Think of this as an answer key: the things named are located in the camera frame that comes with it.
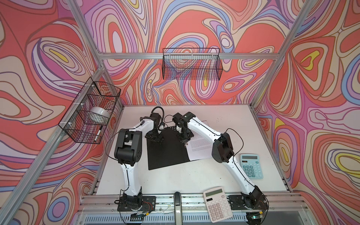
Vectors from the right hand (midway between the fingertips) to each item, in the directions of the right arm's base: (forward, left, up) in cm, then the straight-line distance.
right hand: (186, 144), depth 94 cm
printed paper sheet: (-2, -9, -2) cm, 9 cm away
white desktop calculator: (-35, -15, -1) cm, 38 cm away
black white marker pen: (-5, +47, +24) cm, 52 cm away
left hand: (+6, +20, -2) cm, 21 cm away
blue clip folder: (-3, +10, -3) cm, 11 cm away
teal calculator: (-15, -40, -2) cm, 43 cm away
